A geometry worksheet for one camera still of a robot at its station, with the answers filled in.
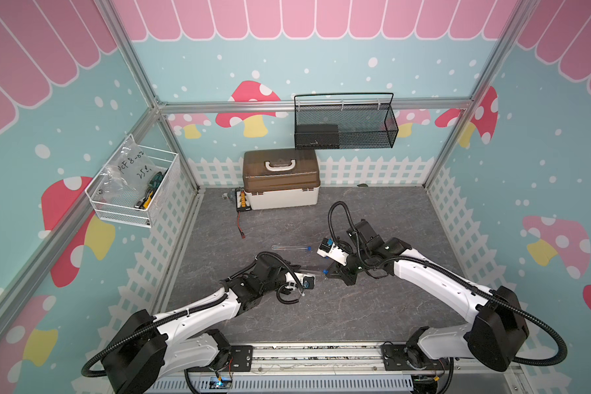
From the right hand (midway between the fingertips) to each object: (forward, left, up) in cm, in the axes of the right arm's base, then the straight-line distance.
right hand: (329, 272), depth 78 cm
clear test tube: (+17, +14, -13) cm, 26 cm away
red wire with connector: (+30, +37, -13) cm, 50 cm away
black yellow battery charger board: (+40, +37, -10) cm, 55 cm away
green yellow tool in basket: (+19, +53, +22) cm, 61 cm away
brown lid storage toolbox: (+37, +18, +7) cm, 42 cm away
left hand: (+3, +11, -3) cm, 12 cm away
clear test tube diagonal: (0, +7, +2) cm, 7 cm away
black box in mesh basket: (+46, +3, +20) cm, 51 cm away
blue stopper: (-1, +1, +2) cm, 2 cm away
